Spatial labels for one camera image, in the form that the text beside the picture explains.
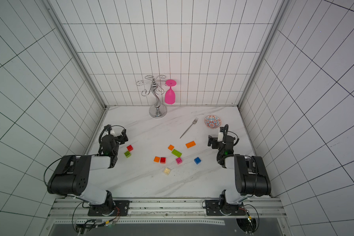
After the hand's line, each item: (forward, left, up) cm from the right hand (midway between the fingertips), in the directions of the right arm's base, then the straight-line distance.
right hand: (218, 133), depth 95 cm
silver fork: (+5, +21, -6) cm, 23 cm away
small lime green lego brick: (-16, +58, -3) cm, 60 cm away
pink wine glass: (+23, +34, +12) cm, 43 cm away
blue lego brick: (-17, +14, -5) cm, 23 cm away
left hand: (-5, +67, +2) cm, 67 cm away
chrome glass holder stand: (+24, +45, -6) cm, 51 cm away
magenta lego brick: (-18, +26, -4) cm, 32 cm away
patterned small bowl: (+14, +2, -5) cm, 15 cm away
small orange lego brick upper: (-9, +31, -5) cm, 33 cm away
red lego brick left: (-12, +58, -3) cm, 59 cm away
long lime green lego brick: (-13, +27, -6) cm, 31 cm away
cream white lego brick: (-25, +32, -6) cm, 41 cm away
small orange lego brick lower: (-18, +39, -6) cm, 43 cm away
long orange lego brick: (-6, +18, -7) cm, 20 cm away
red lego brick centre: (-19, +35, -4) cm, 40 cm away
